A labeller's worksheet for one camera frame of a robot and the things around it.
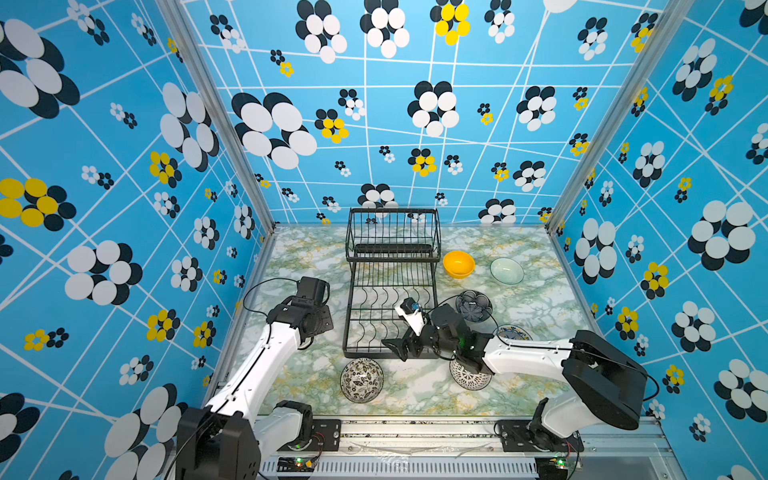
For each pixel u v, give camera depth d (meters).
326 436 0.73
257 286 1.06
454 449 0.72
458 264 1.05
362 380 0.82
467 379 0.82
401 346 0.70
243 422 0.40
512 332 0.88
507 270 1.03
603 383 0.44
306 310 0.59
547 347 0.51
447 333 0.64
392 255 1.08
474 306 0.96
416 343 0.71
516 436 0.73
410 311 0.69
